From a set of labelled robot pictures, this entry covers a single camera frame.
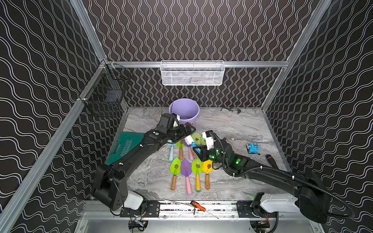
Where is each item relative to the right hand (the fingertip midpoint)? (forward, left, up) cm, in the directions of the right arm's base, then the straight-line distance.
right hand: (194, 147), depth 77 cm
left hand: (+6, -1, +4) cm, 8 cm away
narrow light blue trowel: (-2, +12, +6) cm, 13 cm away
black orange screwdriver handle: (+1, -49, -18) cm, 52 cm away
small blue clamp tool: (+8, -38, -14) cm, 41 cm away
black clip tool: (+47, -32, -18) cm, 60 cm away
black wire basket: (+32, +58, +8) cm, 67 cm away
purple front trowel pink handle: (-5, +4, -19) cm, 20 cm away
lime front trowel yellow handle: (-3, -2, -19) cm, 19 cm away
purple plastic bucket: (+32, +4, -3) cm, 32 cm away
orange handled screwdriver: (-24, -1, -18) cm, 30 cm away
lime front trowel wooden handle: (-4, +11, -18) cm, 22 cm away
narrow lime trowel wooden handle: (+12, +8, -18) cm, 23 cm away
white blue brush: (+3, +3, +1) cm, 4 cm away
